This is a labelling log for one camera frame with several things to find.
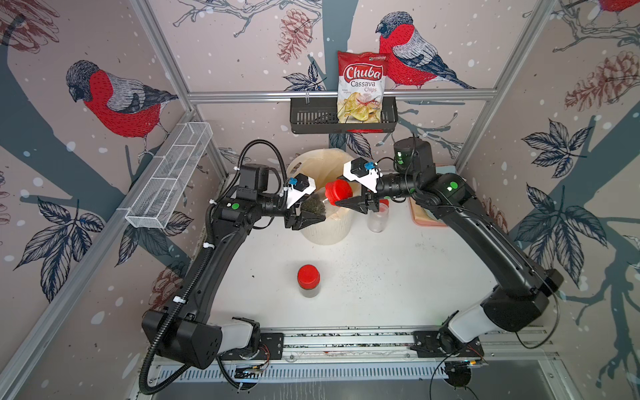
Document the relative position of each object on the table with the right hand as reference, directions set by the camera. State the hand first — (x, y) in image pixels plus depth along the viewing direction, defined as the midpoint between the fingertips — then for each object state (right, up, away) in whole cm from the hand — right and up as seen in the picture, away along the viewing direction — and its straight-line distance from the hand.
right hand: (339, 186), depth 61 cm
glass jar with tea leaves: (+18, -13, +37) cm, 43 cm away
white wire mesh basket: (-55, +4, +18) cm, 58 cm away
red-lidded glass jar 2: (-9, -29, +16) cm, 34 cm away
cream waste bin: (-1, -15, +24) cm, 29 cm away
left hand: (-4, -4, +5) cm, 8 cm away
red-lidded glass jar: (-7, -6, +4) cm, 10 cm away
